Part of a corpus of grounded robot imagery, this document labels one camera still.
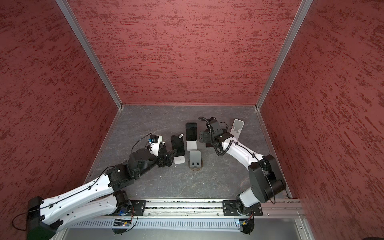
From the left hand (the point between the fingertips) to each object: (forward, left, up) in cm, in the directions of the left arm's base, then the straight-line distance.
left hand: (169, 151), depth 74 cm
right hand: (+14, -20, -10) cm, 26 cm away
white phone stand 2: (+25, -41, -11) cm, 49 cm away
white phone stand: (+14, -11, -19) cm, 26 cm away
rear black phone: (+27, -10, -20) cm, 35 cm away
